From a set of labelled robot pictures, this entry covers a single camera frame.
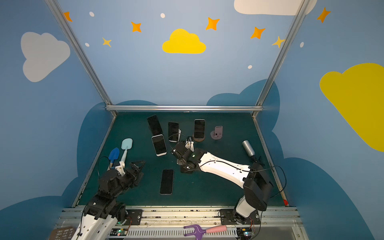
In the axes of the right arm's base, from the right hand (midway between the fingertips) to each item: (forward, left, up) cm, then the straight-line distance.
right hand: (185, 155), depth 82 cm
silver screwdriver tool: (+13, -41, -12) cm, 44 cm away
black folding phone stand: (+29, +26, -9) cm, 40 cm away
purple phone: (-11, +11, -13) cm, 20 cm away
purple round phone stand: (+23, -20, -9) cm, 32 cm away
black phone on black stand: (+29, +26, -9) cm, 40 cm away
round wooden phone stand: (+18, -7, -10) cm, 22 cm away
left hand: (-9, +19, +2) cm, 21 cm away
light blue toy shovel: (+13, +43, -12) cm, 47 cm away
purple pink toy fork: (-33, -9, -13) cm, 37 cm away
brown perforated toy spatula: (-38, +56, -13) cm, 69 cm away
